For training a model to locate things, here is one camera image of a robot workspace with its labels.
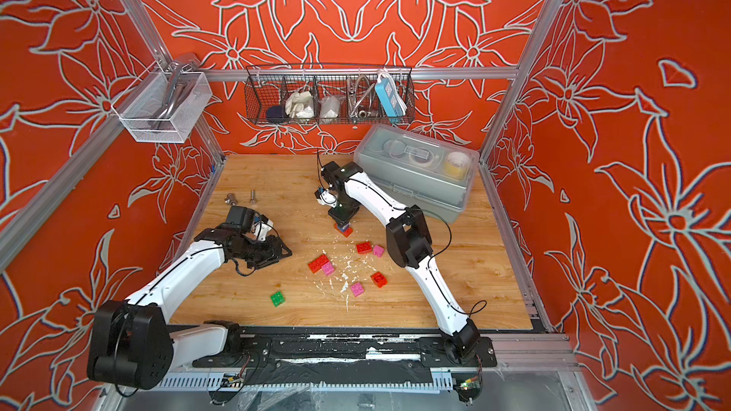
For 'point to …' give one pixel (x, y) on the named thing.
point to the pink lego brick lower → (357, 289)
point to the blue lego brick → (342, 228)
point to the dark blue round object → (275, 114)
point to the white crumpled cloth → (300, 104)
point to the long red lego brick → (317, 263)
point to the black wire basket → (328, 94)
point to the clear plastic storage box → (433, 175)
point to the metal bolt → (253, 196)
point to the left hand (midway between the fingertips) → (286, 253)
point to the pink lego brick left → (328, 268)
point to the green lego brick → (278, 299)
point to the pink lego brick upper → (378, 250)
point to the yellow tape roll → (457, 166)
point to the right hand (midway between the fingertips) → (338, 219)
